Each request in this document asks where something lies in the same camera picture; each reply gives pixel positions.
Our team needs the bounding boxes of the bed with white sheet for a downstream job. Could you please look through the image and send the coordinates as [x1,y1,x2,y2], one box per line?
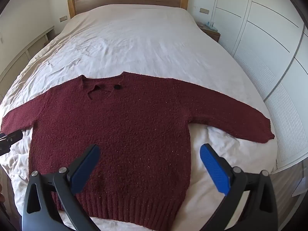
[0,4,279,231]

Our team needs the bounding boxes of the maroon knit sweater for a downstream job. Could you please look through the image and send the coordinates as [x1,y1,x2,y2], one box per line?
[1,72,275,228]

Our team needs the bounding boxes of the wooden nightstand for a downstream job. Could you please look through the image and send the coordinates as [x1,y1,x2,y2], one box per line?
[196,22,221,43]

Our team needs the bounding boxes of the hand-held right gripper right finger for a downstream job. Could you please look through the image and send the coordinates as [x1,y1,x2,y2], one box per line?
[199,143,279,231]

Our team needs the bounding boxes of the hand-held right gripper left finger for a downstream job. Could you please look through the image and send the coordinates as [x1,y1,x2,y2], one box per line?
[22,144,102,231]

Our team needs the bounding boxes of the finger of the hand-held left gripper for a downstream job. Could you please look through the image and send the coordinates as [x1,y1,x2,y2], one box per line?
[0,131,23,142]

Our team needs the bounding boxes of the white wardrobe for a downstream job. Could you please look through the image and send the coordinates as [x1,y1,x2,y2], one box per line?
[212,0,308,172]

